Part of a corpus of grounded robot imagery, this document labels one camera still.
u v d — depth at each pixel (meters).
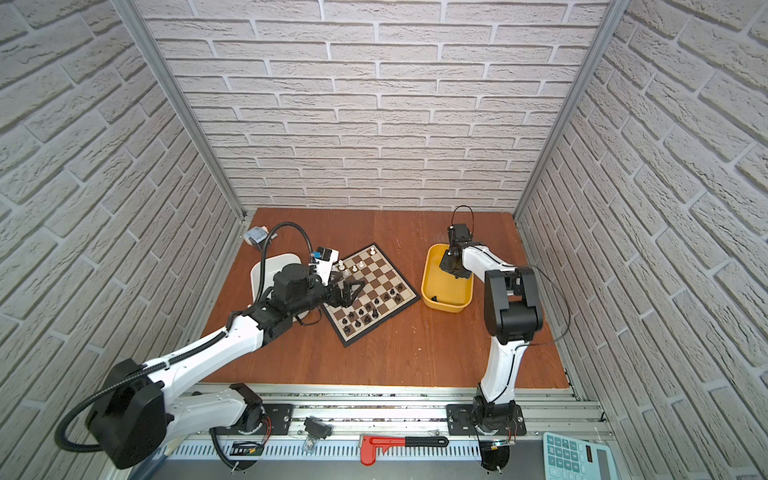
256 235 1.06
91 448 0.41
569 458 0.68
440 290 0.97
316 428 0.71
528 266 0.57
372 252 1.06
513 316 0.52
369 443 0.70
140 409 0.39
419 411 0.78
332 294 0.70
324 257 0.69
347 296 0.71
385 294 0.95
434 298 0.94
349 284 0.70
